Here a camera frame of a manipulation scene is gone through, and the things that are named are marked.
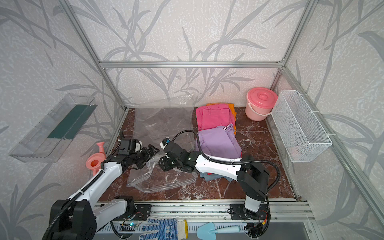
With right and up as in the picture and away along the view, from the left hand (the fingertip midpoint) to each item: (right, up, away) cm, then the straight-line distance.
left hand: (155, 154), depth 85 cm
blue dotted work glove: (+11, -32, -15) cm, 37 cm away
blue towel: (+33, -12, -3) cm, 36 cm away
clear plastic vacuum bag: (-10, +15, +26) cm, 32 cm away
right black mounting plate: (+45, -27, -11) cm, 54 cm away
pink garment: (+33, +23, +18) cm, 44 cm away
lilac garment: (+37, +6, +4) cm, 38 cm away
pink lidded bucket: (+66, +31, +14) cm, 74 cm away
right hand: (+5, -2, -8) cm, 10 cm away
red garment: (+31, -5, -17) cm, 36 cm away
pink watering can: (-31, -3, -5) cm, 32 cm away
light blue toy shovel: (+29, -33, -15) cm, 46 cm away
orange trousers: (+51, +30, +33) cm, 68 cm away
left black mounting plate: (-2, -26, -11) cm, 29 cm away
